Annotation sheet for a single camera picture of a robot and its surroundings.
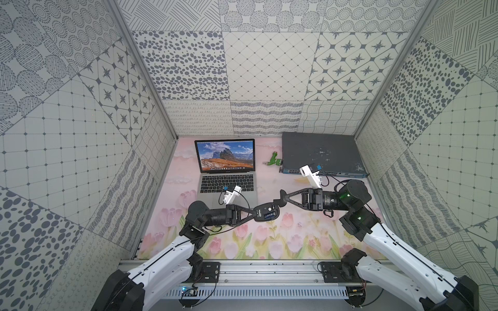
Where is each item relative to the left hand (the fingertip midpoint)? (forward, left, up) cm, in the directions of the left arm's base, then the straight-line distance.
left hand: (253, 210), depth 65 cm
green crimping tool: (+40, -9, -22) cm, 46 cm away
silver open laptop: (+34, +16, -17) cm, 41 cm away
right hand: (0, -10, +8) cm, 13 cm away
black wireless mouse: (-1, -4, 0) cm, 4 cm away
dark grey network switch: (+44, -42, -21) cm, 64 cm away
